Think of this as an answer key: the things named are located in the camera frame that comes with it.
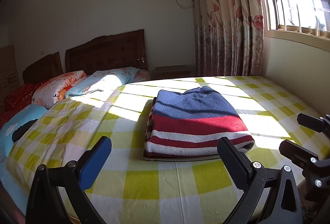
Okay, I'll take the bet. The red white striped knit sweater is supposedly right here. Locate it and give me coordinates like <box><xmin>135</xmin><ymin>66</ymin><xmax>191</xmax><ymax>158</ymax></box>
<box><xmin>143</xmin><ymin>87</ymin><xmax>255</xmax><ymax>161</ymax></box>

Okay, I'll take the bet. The light blue cartoon quilt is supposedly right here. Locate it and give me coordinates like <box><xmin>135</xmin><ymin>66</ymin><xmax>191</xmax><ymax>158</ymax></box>
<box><xmin>1</xmin><ymin>104</ymin><xmax>48</xmax><ymax>215</ymax></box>

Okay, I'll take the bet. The pink orange floral pillow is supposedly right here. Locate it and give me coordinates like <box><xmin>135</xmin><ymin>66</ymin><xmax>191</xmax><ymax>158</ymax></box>
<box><xmin>31</xmin><ymin>70</ymin><xmax>87</xmax><ymax>109</ymax></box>

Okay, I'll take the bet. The light blue floral pillow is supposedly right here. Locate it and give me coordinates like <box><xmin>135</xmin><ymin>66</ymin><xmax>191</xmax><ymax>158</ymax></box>
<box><xmin>65</xmin><ymin>67</ymin><xmax>151</xmax><ymax>98</ymax></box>

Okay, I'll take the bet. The red patterned bedding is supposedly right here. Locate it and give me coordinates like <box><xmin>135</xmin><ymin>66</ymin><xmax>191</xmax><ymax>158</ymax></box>
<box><xmin>0</xmin><ymin>80</ymin><xmax>46</xmax><ymax>127</ymax></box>

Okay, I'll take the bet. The dark wooden headboard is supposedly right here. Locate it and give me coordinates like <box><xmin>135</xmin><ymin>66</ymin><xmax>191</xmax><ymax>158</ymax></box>
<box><xmin>22</xmin><ymin>52</ymin><xmax>63</xmax><ymax>84</ymax></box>
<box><xmin>65</xmin><ymin>29</ymin><xmax>148</xmax><ymax>75</ymax></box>

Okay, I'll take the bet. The wooden cabinet door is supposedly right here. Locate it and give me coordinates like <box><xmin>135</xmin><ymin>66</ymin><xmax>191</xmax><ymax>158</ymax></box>
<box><xmin>0</xmin><ymin>45</ymin><xmax>20</xmax><ymax>102</ymax></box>

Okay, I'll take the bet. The wooden bedside table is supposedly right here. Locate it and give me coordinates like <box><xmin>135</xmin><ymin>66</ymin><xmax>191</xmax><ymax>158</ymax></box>
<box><xmin>154</xmin><ymin>65</ymin><xmax>191</xmax><ymax>80</ymax></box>

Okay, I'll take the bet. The floral pink curtain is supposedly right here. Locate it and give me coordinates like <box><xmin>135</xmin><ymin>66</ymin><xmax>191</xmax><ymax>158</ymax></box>
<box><xmin>192</xmin><ymin>0</ymin><xmax>263</xmax><ymax>76</ymax></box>

